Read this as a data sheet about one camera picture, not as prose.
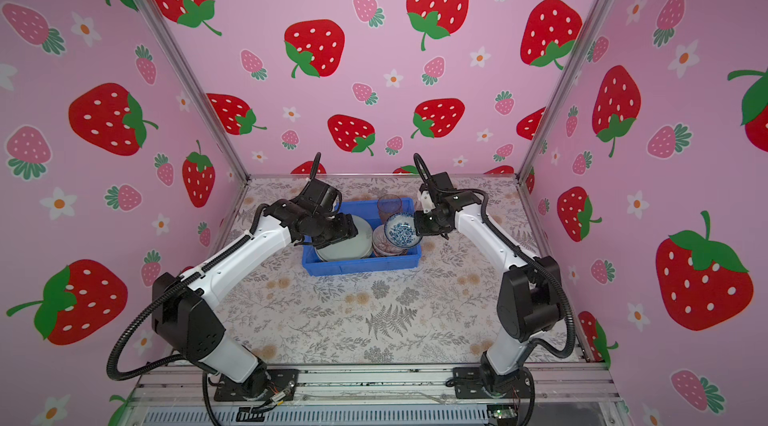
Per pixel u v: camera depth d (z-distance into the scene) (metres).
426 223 0.78
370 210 1.08
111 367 0.37
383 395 0.73
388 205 1.07
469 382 0.74
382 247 0.92
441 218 0.63
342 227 0.74
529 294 0.46
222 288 0.47
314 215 0.61
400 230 0.88
